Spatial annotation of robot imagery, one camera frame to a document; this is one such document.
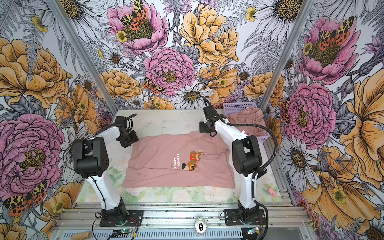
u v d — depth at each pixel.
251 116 1.10
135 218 0.73
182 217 0.76
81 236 0.68
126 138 0.86
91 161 0.53
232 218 0.73
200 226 0.61
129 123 0.89
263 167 0.52
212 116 0.76
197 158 0.95
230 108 1.19
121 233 0.73
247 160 0.53
